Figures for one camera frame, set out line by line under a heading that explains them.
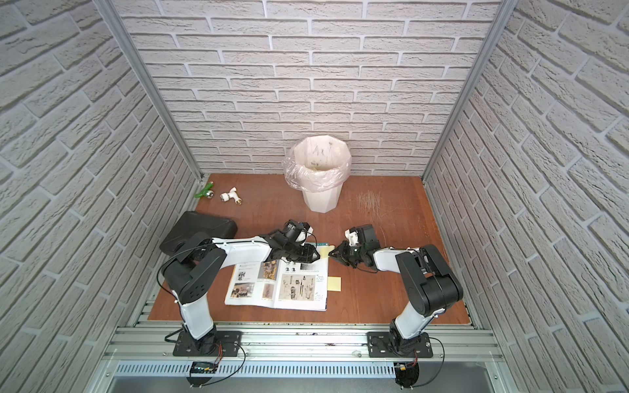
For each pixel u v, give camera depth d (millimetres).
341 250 847
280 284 855
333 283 876
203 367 719
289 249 776
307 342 760
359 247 806
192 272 487
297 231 762
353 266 846
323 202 999
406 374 701
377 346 729
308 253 812
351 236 894
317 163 1049
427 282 473
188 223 949
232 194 1102
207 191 1095
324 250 918
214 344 671
